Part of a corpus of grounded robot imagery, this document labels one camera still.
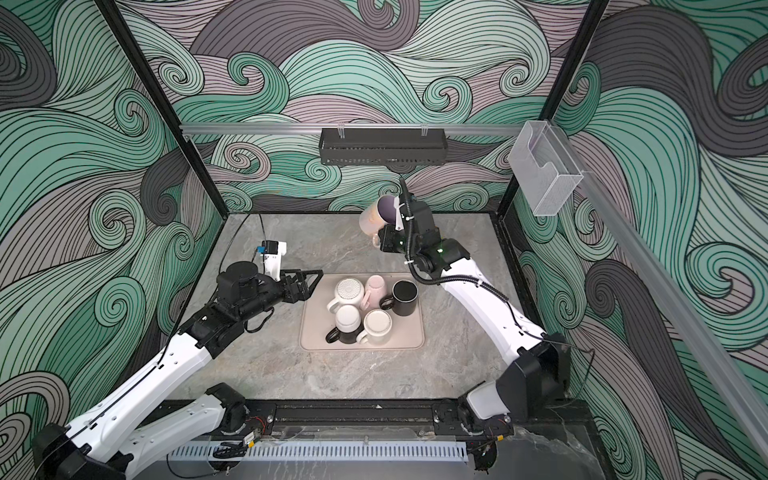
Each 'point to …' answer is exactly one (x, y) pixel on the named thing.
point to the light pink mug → (377, 288)
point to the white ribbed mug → (348, 291)
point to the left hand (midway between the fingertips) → (313, 271)
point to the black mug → (403, 299)
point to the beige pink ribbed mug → (374, 217)
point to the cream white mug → (377, 328)
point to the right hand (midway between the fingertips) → (382, 232)
